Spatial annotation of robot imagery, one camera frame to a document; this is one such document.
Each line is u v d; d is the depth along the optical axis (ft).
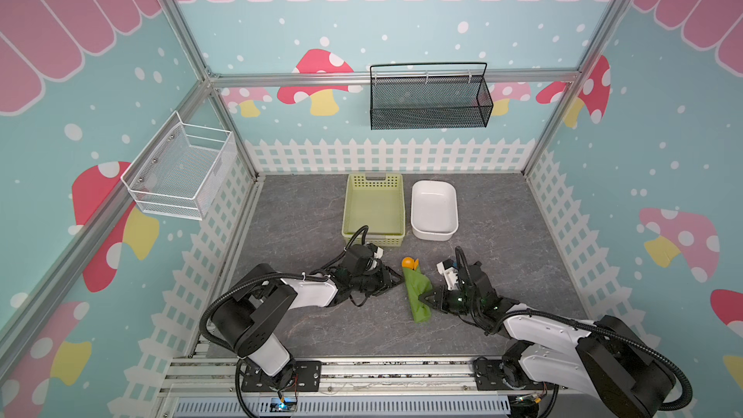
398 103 3.29
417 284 2.80
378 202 3.56
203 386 2.44
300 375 2.44
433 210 3.57
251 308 1.54
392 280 2.62
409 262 3.01
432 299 2.54
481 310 2.20
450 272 2.65
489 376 2.42
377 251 2.84
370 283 2.51
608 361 1.40
